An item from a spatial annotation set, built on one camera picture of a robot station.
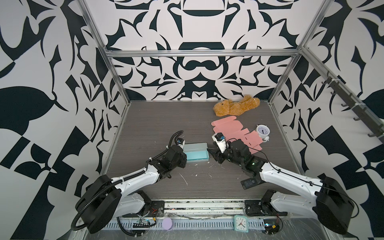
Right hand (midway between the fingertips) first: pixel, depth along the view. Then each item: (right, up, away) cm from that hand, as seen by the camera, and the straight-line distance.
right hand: (211, 145), depth 78 cm
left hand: (-14, -5, +7) cm, 17 cm away
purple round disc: (-20, -30, -14) cm, 39 cm away
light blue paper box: (-7, -5, +7) cm, 11 cm away
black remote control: (+20, -21, +3) cm, 29 cm away
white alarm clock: (+37, +5, +22) cm, 43 cm away
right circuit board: (+27, -36, -7) cm, 46 cm away
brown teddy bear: (+14, +21, +26) cm, 37 cm away
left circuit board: (-33, -33, -10) cm, 48 cm away
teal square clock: (+12, -34, -9) cm, 37 cm away
